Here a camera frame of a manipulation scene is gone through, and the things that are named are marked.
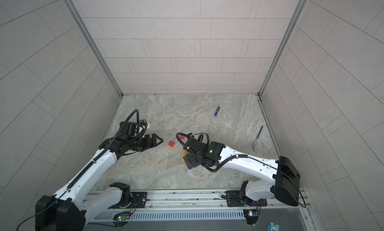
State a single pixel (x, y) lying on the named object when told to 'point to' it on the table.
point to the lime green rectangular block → (184, 152)
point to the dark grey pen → (259, 131)
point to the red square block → (171, 143)
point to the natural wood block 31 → (182, 160)
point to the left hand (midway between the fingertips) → (162, 140)
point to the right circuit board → (252, 216)
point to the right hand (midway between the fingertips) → (193, 159)
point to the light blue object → (272, 227)
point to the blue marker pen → (217, 109)
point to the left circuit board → (122, 216)
